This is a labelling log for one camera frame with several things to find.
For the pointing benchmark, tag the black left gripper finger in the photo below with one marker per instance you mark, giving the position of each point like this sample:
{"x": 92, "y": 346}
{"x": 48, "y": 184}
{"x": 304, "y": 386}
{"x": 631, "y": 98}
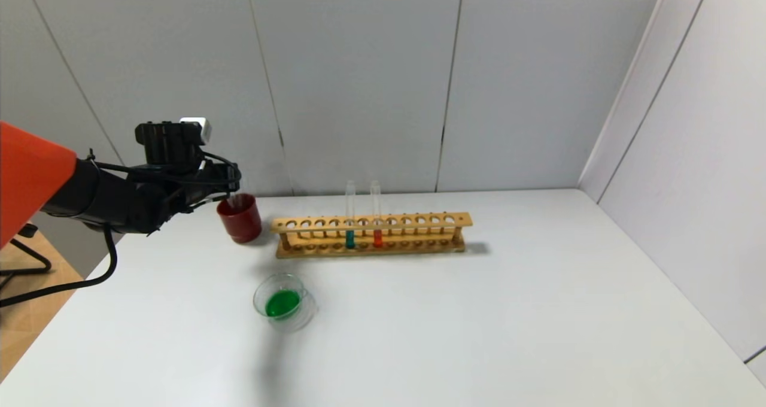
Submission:
{"x": 234, "y": 176}

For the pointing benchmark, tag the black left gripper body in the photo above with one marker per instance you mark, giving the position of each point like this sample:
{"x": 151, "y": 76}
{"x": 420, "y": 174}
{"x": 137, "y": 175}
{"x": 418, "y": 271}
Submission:
{"x": 230, "y": 179}

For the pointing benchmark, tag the black orange robot left arm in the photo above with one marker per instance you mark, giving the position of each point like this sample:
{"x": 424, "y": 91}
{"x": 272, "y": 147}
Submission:
{"x": 54, "y": 179}

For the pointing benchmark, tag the empty glass test tube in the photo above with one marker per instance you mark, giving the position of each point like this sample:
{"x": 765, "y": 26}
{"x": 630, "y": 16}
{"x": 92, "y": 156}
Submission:
{"x": 243, "y": 191}

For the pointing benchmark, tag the test tube with blue liquid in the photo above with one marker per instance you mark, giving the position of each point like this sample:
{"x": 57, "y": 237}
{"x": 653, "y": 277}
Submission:
{"x": 350, "y": 239}

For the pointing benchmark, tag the test tube with red liquid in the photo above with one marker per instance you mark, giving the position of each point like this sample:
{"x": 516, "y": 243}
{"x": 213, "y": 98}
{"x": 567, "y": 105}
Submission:
{"x": 377, "y": 238}

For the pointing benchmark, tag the wooden test tube rack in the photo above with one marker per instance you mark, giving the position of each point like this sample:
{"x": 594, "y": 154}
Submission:
{"x": 383, "y": 253}

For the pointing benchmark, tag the dark red cup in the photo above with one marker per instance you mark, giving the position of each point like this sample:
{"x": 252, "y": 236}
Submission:
{"x": 242, "y": 224}

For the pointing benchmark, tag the clear glass beaker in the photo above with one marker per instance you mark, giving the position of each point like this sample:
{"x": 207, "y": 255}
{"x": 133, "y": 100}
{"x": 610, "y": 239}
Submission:
{"x": 302, "y": 317}

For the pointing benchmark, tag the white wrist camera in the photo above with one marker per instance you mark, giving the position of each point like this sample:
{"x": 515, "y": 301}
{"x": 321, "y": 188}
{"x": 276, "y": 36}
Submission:
{"x": 200, "y": 128}

